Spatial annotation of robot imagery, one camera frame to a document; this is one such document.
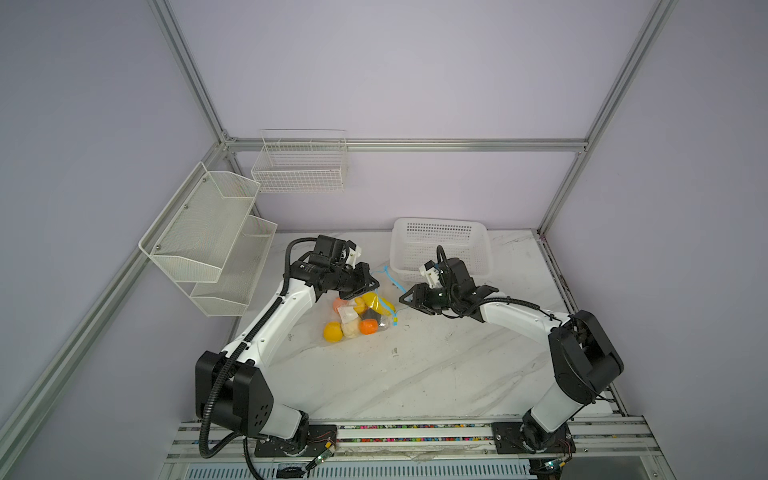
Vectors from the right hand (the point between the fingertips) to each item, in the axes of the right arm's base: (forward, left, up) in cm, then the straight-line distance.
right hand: (402, 301), depth 84 cm
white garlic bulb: (-5, +15, -7) cm, 18 cm away
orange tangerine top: (-6, +10, -4) cm, 12 cm away
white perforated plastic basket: (+34, -5, -11) cm, 36 cm away
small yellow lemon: (+2, +13, -4) cm, 14 cm away
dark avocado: (-2, +9, -4) cm, 10 cm away
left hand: (0, +6, +8) cm, 10 cm away
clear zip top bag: (+6, +4, -3) cm, 8 cm away
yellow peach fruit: (-5, +21, -9) cm, 23 cm away
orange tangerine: (+2, +20, -5) cm, 20 cm away
